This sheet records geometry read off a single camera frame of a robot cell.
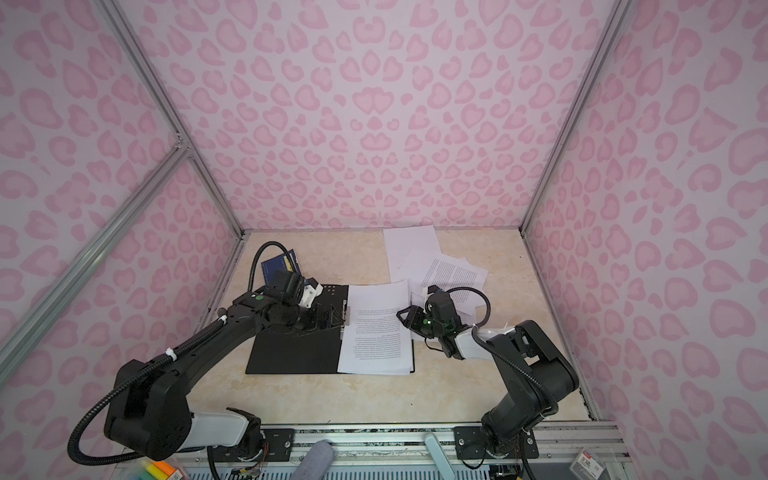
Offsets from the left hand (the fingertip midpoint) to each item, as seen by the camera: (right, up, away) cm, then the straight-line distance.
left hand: (332, 320), depth 83 cm
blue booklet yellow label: (-24, +15, +27) cm, 40 cm away
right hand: (+19, 0, +7) cm, 20 cm away
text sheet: (+11, -8, +8) cm, 16 cm away
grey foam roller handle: (-1, -30, -14) cm, 33 cm away
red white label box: (+61, -30, -14) cm, 70 cm away
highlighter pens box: (-37, -32, -13) cm, 51 cm away
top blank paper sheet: (+23, +19, +31) cm, 43 cm away
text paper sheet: (+37, +11, +24) cm, 46 cm away
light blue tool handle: (+28, -30, -14) cm, 43 cm away
